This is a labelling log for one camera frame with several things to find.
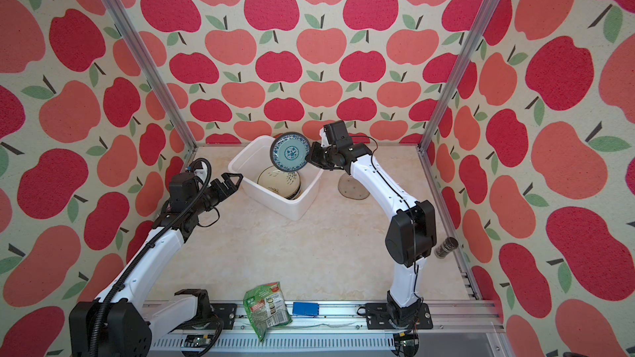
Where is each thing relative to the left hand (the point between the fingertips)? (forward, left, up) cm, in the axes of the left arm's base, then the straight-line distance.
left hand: (237, 184), depth 80 cm
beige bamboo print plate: (+14, -13, -18) cm, 26 cm away
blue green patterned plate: (+12, -16, +3) cm, 21 cm away
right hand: (+8, -22, +2) cm, 24 cm away
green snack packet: (-32, -11, -21) cm, 40 cm away
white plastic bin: (+17, +2, -10) cm, 20 cm away
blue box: (-33, -23, -20) cm, 45 cm away
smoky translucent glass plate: (+14, -42, -22) cm, 49 cm away
